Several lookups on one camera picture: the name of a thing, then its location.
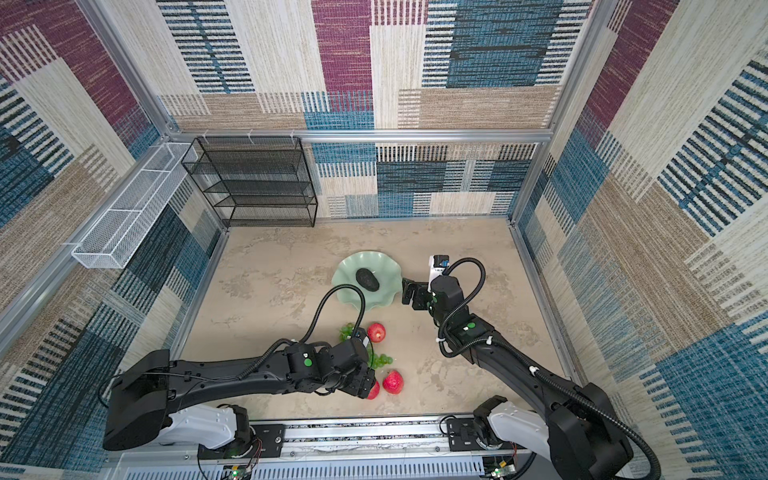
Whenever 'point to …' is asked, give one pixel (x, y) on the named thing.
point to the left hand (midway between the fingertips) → (367, 377)
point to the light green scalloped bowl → (385, 269)
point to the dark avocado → (366, 278)
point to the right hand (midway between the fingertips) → (418, 284)
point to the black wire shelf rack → (255, 181)
